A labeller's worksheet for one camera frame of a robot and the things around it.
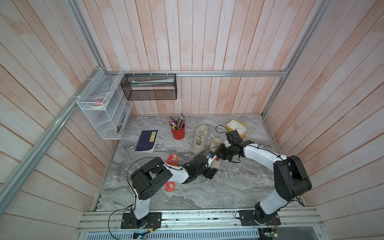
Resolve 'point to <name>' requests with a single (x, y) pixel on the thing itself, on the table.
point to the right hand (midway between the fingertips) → (214, 153)
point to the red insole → (173, 159)
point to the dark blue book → (147, 141)
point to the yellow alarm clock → (233, 125)
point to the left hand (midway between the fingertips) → (211, 167)
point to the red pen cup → (179, 134)
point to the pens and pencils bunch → (179, 123)
